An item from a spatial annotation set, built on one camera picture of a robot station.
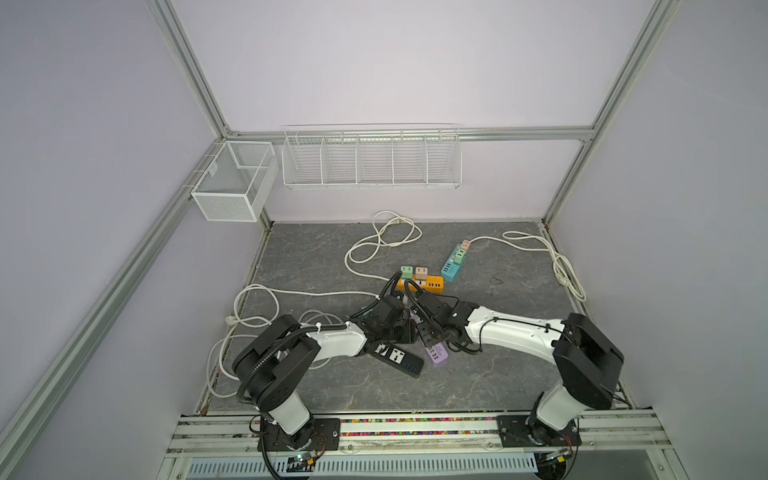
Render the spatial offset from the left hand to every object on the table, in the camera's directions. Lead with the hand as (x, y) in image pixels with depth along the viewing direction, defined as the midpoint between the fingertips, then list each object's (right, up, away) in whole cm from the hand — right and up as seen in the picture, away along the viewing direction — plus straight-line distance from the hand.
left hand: (416, 334), depth 88 cm
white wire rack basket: (-9, +56, +9) cm, 58 cm away
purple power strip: (+6, -4, -3) cm, 8 cm away
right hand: (+4, +1, -1) cm, 4 cm away
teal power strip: (+13, +19, +16) cm, 28 cm away
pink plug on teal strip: (+19, +27, +17) cm, 37 cm away
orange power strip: (+5, +13, +11) cm, 18 cm away
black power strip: (-5, -6, -5) cm, 9 cm away
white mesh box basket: (-62, +48, +15) cm, 80 cm away
